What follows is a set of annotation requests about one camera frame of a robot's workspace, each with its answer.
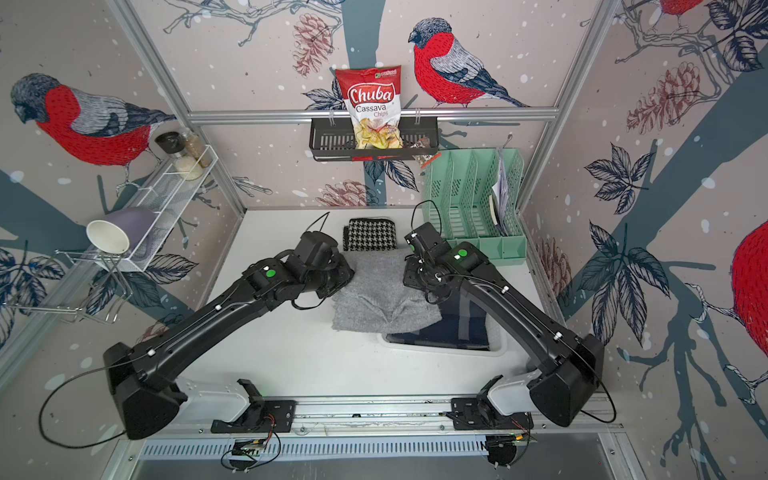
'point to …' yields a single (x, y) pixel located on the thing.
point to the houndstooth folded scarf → (370, 234)
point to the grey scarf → (377, 299)
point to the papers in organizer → (499, 197)
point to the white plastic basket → (497, 333)
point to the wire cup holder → (97, 314)
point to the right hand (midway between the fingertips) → (408, 276)
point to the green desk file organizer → (457, 185)
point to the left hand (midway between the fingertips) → (365, 268)
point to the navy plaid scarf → (462, 325)
